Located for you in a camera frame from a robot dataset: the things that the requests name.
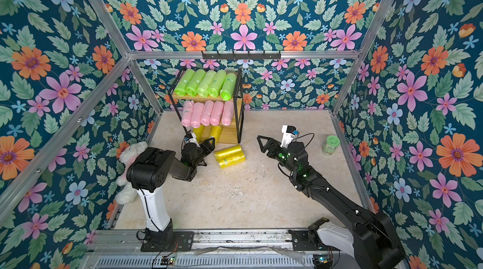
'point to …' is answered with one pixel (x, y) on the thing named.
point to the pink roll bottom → (227, 113)
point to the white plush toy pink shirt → (126, 193)
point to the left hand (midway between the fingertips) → (213, 138)
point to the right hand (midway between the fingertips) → (262, 138)
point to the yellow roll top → (227, 153)
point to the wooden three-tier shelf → (233, 134)
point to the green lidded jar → (332, 142)
